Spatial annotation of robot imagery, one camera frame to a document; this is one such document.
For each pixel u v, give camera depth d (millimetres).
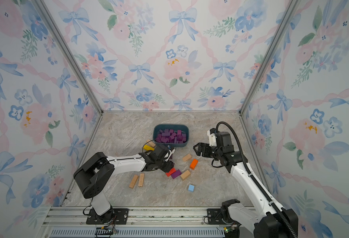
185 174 864
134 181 840
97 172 474
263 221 378
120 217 744
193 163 918
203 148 701
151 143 1023
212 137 726
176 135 1032
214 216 748
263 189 439
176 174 880
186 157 950
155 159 705
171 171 861
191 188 818
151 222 732
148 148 978
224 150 598
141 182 837
